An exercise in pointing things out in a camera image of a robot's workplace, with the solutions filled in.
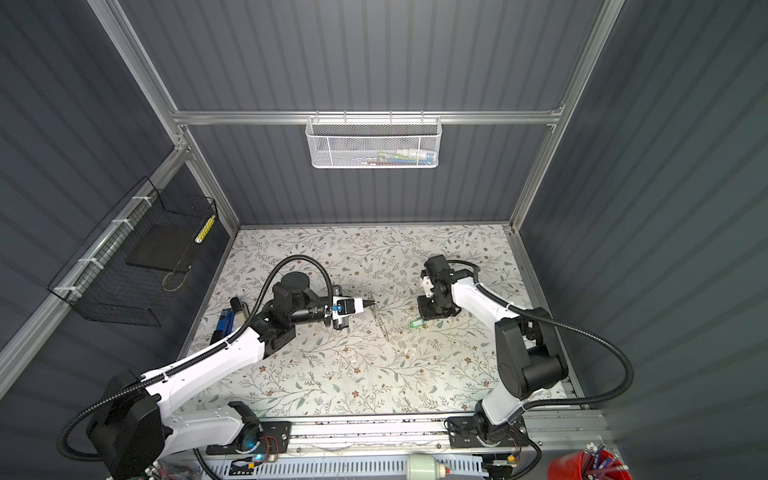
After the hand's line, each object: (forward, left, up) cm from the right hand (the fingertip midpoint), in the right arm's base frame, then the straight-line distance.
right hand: (430, 314), depth 90 cm
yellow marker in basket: (+16, +64, +24) cm, 70 cm away
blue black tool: (-2, +63, -1) cm, 63 cm away
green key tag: (-1, +4, -5) cm, 6 cm away
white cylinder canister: (-38, +4, +4) cm, 39 cm away
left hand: (-5, +16, +20) cm, 26 cm away
